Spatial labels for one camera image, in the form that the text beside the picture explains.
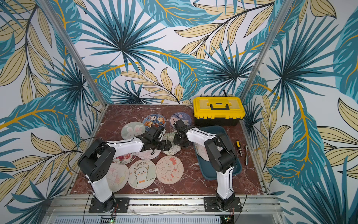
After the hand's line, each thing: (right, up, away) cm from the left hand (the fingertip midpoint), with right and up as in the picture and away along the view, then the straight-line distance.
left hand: (165, 146), depth 93 cm
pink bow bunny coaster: (+3, -13, -8) cm, 16 cm away
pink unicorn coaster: (-12, -5, -1) cm, 14 cm away
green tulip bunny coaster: (+6, -2, -1) cm, 6 cm away
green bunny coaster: (-27, +11, +10) cm, 31 cm away
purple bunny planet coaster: (+14, +20, +20) cm, 31 cm away
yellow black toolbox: (+35, +23, -2) cm, 42 cm away
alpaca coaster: (-13, -15, -9) cm, 22 cm away
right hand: (+7, +2, +3) cm, 8 cm away
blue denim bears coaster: (-9, +17, +16) cm, 25 cm away
